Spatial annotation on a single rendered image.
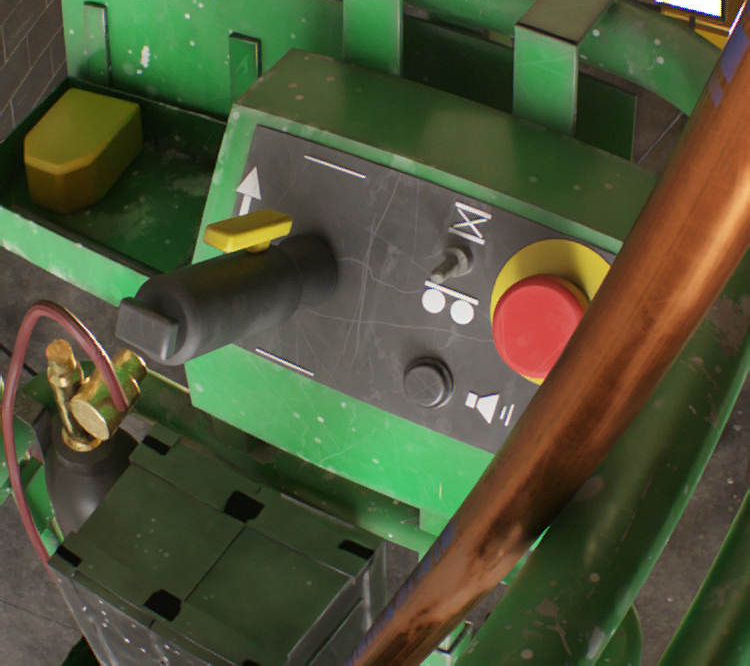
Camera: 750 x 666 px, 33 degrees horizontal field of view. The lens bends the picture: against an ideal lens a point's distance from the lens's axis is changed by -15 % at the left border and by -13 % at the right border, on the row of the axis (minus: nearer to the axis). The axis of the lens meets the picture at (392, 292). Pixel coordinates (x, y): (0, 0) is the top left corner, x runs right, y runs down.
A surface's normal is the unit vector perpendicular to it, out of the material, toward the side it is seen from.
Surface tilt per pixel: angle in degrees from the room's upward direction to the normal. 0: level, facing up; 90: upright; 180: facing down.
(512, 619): 27
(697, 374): 9
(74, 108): 0
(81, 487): 42
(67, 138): 0
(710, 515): 0
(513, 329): 58
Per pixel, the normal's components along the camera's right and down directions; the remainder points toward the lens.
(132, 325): -0.41, 0.17
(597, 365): -0.73, 0.44
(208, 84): -0.48, 0.64
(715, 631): -0.15, -0.73
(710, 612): -0.40, -0.77
